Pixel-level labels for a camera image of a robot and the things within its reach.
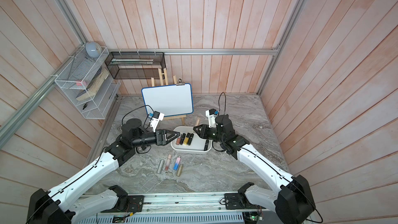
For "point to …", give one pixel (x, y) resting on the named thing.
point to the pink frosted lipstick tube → (168, 162)
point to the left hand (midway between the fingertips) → (176, 137)
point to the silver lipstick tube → (160, 166)
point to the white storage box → (197, 146)
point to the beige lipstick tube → (198, 122)
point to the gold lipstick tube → (179, 170)
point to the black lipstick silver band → (206, 145)
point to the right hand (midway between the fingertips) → (194, 128)
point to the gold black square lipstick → (186, 138)
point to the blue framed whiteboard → (169, 100)
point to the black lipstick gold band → (190, 139)
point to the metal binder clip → (180, 83)
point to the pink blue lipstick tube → (176, 163)
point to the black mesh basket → (136, 65)
